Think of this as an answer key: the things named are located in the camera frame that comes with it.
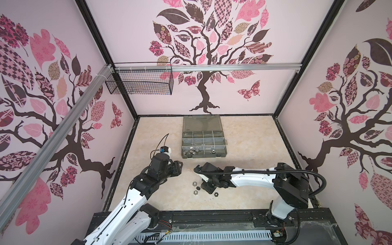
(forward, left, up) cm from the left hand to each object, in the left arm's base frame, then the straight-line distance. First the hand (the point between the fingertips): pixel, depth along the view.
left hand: (179, 166), depth 77 cm
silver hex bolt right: (+17, -20, -12) cm, 29 cm away
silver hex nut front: (-9, -8, -14) cm, 19 cm away
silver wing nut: (+17, -1, -13) cm, 21 cm away
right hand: (-4, -13, -12) cm, 18 cm away
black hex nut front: (-9, -20, -13) cm, 25 cm away
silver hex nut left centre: (-4, -8, -14) cm, 16 cm away
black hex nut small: (-7, -10, -13) cm, 18 cm away
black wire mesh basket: (+52, +20, +20) cm, 59 cm away
